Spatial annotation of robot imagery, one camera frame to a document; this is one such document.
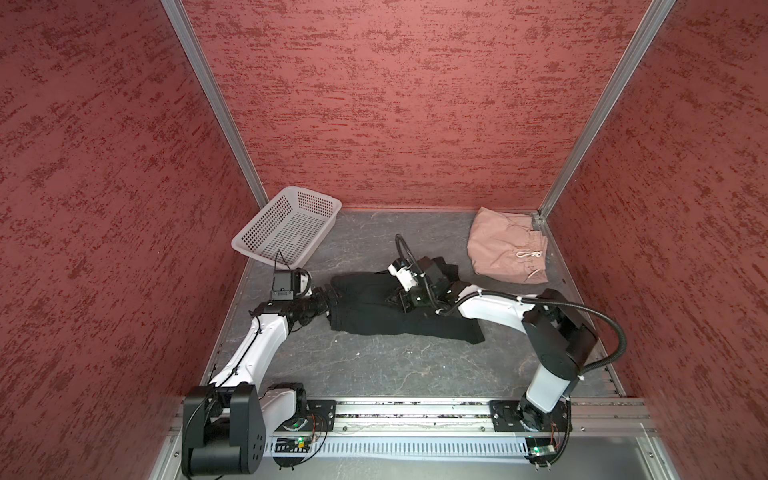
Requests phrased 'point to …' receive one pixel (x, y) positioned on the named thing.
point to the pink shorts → (507, 246)
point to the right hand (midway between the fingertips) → (390, 303)
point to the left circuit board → (292, 445)
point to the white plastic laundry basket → (291, 229)
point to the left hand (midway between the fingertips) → (332, 304)
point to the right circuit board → (540, 450)
